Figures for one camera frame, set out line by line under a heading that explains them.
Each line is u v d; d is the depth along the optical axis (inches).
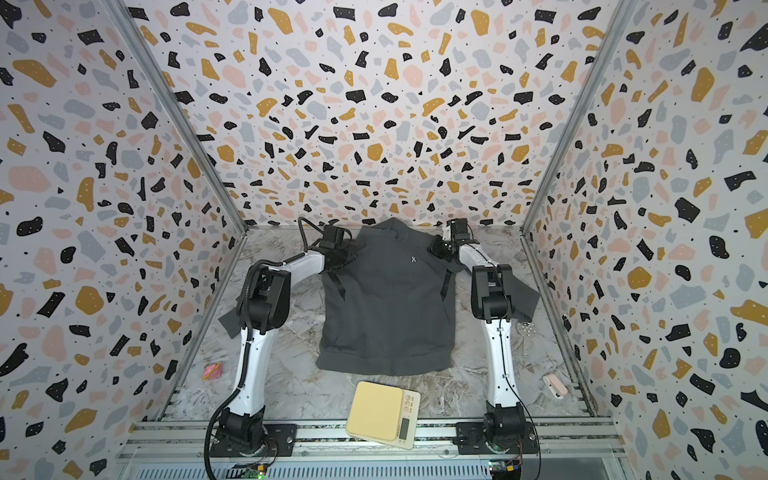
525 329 37.3
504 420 25.6
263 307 24.7
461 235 37.7
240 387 24.8
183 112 34.6
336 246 35.6
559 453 28.9
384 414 30.2
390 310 38.4
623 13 28.1
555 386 31.7
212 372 31.6
